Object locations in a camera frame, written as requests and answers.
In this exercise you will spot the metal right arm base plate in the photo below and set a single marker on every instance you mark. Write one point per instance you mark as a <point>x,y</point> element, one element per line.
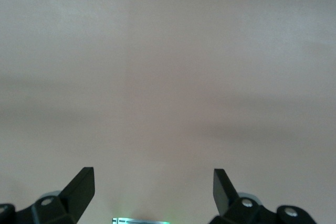
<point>139,221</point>

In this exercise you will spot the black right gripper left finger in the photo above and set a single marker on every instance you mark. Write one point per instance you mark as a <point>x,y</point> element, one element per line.
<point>65,208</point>

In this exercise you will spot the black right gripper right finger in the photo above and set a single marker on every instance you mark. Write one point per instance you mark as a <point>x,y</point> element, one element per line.
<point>236,212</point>

